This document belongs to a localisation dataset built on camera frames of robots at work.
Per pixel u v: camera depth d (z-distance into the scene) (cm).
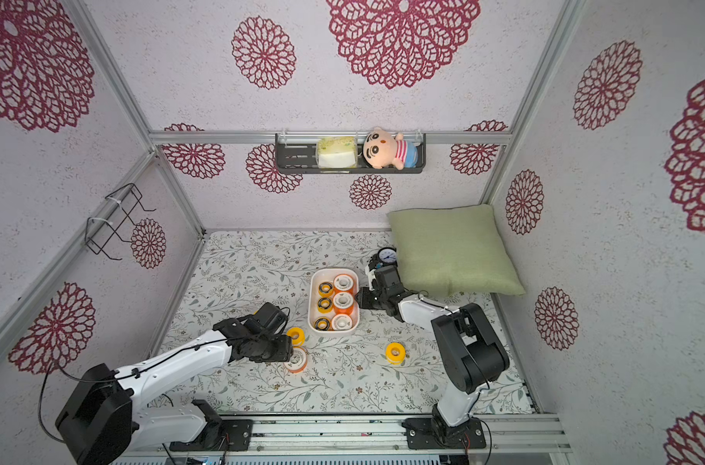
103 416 40
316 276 100
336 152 90
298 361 84
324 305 98
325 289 102
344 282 100
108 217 76
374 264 86
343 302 95
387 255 109
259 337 63
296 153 100
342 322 93
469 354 47
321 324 93
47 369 63
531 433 77
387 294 74
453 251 97
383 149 85
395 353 88
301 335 90
